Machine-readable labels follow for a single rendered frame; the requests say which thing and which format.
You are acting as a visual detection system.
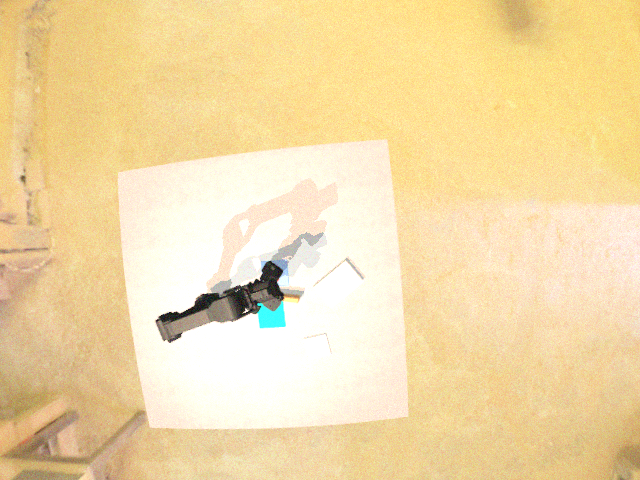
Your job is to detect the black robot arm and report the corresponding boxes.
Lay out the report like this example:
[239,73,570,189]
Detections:
[155,278,284,343]

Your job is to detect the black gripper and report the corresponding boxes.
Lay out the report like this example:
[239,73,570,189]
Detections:
[247,261,283,314]

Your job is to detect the wooden plank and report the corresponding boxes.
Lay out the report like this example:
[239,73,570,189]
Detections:
[282,293,300,303]

